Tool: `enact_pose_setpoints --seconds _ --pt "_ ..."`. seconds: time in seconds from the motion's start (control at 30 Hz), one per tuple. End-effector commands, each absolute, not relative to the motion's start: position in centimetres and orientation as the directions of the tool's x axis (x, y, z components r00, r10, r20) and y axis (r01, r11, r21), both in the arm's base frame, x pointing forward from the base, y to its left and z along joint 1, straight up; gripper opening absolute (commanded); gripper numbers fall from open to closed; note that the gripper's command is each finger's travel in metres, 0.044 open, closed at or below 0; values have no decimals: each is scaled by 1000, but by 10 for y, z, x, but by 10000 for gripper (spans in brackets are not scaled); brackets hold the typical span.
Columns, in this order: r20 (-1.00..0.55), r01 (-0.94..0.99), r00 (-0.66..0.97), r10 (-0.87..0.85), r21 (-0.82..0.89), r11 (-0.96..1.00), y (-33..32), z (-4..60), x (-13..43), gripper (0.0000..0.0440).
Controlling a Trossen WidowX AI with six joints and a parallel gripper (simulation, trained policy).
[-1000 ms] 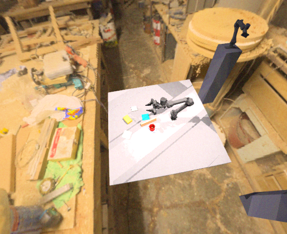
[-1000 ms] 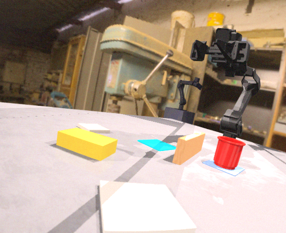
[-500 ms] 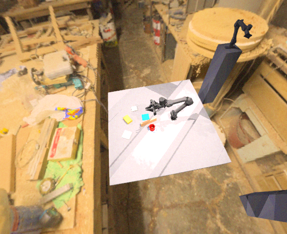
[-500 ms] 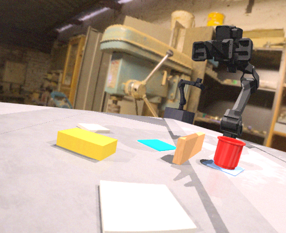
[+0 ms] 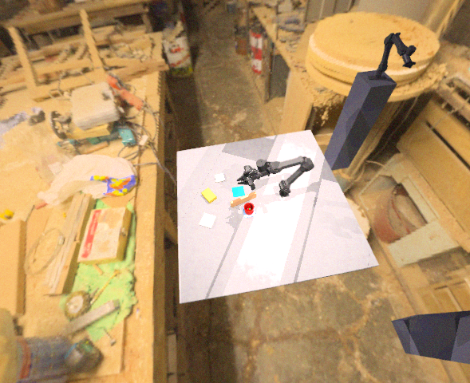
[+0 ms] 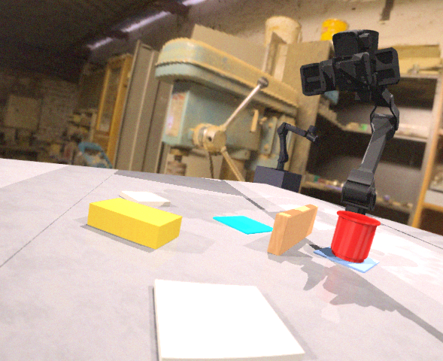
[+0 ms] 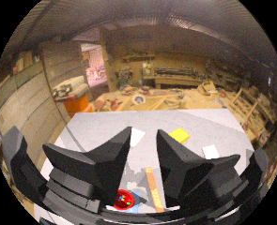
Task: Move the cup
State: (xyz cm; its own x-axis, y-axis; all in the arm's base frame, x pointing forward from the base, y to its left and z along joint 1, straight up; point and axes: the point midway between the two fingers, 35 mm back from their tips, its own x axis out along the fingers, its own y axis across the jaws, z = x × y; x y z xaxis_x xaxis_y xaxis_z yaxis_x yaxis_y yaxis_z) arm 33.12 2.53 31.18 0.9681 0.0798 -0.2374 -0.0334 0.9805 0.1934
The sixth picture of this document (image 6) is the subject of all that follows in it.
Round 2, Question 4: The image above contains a yellow rectangular block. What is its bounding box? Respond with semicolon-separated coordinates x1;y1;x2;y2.
87;198;182;249

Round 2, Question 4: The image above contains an orange rectangular block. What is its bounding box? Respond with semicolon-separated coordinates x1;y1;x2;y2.
267;204;318;256

